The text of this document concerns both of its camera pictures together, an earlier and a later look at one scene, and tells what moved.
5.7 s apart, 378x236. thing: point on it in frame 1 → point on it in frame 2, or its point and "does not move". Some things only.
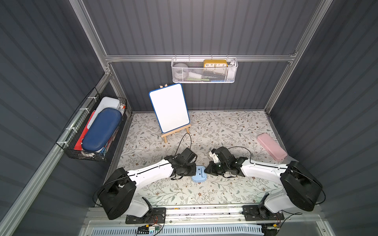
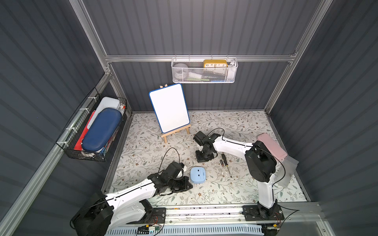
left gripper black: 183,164 → 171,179
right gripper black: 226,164 → 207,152
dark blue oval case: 102,129 does not move
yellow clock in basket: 215,63 does not move
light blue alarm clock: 201,176 does not move
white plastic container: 105,102 does not move
